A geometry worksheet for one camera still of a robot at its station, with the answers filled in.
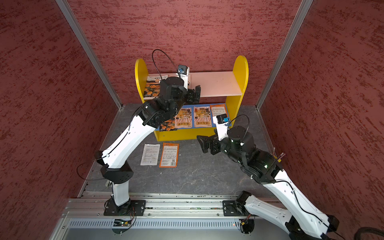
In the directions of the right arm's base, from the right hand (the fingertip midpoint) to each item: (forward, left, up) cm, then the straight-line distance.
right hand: (206, 137), depth 62 cm
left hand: (+18, +7, +12) cm, 23 cm away
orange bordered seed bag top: (+7, +22, -34) cm, 41 cm away
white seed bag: (+9, +34, -32) cm, 48 cm away
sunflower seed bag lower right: (+28, 0, -19) cm, 34 cm away
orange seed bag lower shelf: (+35, -11, -20) cm, 42 cm away
